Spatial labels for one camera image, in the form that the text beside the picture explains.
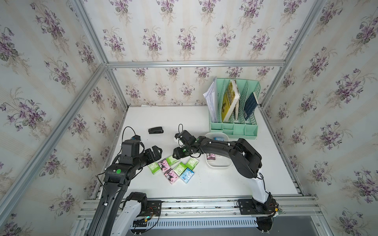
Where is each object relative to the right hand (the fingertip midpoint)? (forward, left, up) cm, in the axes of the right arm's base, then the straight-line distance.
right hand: (176, 155), depth 90 cm
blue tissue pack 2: (-12, -7, 0) cm, 14 cm away
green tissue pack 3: (-8, +12, +1) cm, 15 cm away
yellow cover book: (+33, -35, +18) cm, 51 cm away
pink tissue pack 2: (-6, +7, 0) cm, 9 cm away
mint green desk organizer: (+28, -47, 0) cm, 54 cm away
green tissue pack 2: (-5, -10, 0) cm, 11 cm away
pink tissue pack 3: (-13, +2, 0) cm, 13 cm away
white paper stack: (+28, -21, +24) cm, 43 cm away
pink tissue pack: (-1, -21, +1) cm, 21 cm away
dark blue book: (+36, -51, +8) cm, 63 cm away
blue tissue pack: (+12, -27, +1) cm, 30 cm away
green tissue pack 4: (-8, -2, 0) cm, 9 cm away
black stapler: (+18, +16, +1) cm, 25 cm away
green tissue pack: (-4, +3, 0) cm, 4 cm away
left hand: (-7, +8, +17) cm, 20 cm away
